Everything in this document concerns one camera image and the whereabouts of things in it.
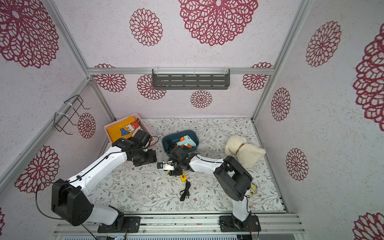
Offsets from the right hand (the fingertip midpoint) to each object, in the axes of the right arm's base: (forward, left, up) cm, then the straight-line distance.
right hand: (168, 164), depth 90 cm
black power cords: (-15, -11, -4) cm, 19 cm away
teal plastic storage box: (+17, +2, 0) cm, 17 cm away
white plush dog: (+5, -47, +5) cm, 48 cm away
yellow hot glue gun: (-7, -9, -3) cm, 12 cm away
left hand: (-3, +8, +9) cm, 12 cm away
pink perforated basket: (+32, +24, +1) cm, 40 cm away
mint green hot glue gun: (+18, -11, 0) cm, 21 cm away
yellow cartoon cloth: (+26, +34, +2) cm, 43 cm away
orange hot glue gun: (+20, -7, -1) cm, 21 cm away
